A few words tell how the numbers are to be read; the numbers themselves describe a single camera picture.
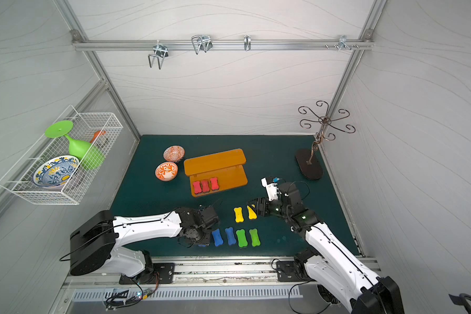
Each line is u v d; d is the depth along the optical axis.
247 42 0.72
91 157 0.64
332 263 0.48
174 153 1.11
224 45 0.79
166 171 1.02
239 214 0.87
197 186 0.96
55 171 0.62
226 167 0.91
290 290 0.65
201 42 0.76
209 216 0.65
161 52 0.78
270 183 0.70
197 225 0.61
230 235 0.82
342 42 0.77
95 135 0.78
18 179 0.55
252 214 0.86
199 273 0.75
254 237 0.80
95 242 0.42
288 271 0.73
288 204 0.60
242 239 0.80
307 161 1.07
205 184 0.96
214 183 0.98
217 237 0.80
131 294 0.70
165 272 0.74
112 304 0.68
